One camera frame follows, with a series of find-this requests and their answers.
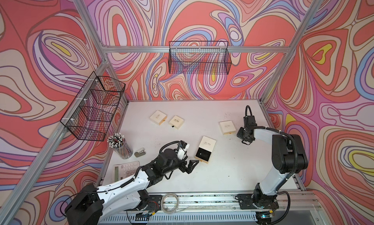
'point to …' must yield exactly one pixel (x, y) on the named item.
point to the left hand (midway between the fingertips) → (194, 158)
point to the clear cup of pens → (118, 141)
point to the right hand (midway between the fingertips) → (242, 138)
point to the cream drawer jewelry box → (227, 127)
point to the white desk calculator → (124, 170)
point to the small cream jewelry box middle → (176, 122)
